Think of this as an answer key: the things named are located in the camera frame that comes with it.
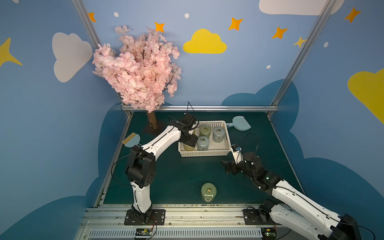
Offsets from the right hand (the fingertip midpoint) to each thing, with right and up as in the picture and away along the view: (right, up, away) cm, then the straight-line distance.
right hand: (231, 155), depth 81 cm
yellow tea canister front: (-24, +3, +10) cm, 26 cm away
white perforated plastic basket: (-6, +1, +20) cm, 21 cm away
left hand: (-23, +9, +9) cm, 27 cm away
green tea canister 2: (-13, -17, -8) cm, 23 cm away
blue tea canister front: (-15, +6, +14) cm, 21 cm away
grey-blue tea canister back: (-4, +11, +19) cm, 22 cm away
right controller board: (+17, -37, -8) cm, 42 cm away
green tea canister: (-13, +14, +19) cm, 27 cm away
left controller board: (-45, -36, -10) cm, 58 cm away
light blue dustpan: (+16, +19, +36) cm, 44 cm away
